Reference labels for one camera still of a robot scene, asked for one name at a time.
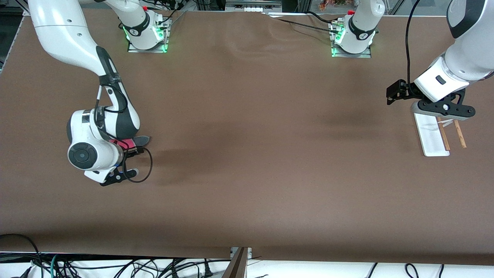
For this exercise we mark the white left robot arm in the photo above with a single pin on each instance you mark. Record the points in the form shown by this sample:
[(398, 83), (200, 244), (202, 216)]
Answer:
[(467, 58)]

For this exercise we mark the grey power strip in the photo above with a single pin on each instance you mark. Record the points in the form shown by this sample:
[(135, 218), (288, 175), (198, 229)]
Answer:
[(251, 7)]

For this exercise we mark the white metal bracket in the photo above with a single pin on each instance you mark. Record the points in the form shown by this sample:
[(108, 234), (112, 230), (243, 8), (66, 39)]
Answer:
[(249, 253)]

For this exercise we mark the black power plug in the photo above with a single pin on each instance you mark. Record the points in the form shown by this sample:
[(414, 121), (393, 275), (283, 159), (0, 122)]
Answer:
[(207, 270)]

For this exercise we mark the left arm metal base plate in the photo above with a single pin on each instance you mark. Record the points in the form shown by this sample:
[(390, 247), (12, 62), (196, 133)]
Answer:
[(364, 55)]

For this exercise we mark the wooden post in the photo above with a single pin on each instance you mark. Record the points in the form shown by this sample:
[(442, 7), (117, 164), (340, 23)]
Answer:
[(237, 266)]

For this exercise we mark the brown table cover sheet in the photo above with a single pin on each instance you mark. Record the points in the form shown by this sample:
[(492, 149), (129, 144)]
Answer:
[(247, 193)]

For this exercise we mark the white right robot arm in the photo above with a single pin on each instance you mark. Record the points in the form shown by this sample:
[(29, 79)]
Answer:
[(61, 34)]

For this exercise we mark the orange red background object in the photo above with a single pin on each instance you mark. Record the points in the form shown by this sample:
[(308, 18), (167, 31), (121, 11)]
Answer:
[(332, 4)]

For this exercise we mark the pink and grey towel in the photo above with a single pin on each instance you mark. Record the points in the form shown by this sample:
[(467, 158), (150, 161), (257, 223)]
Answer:
[(122, 144)]

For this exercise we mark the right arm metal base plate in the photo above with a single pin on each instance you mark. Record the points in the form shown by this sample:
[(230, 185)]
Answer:
[(133, 49)]

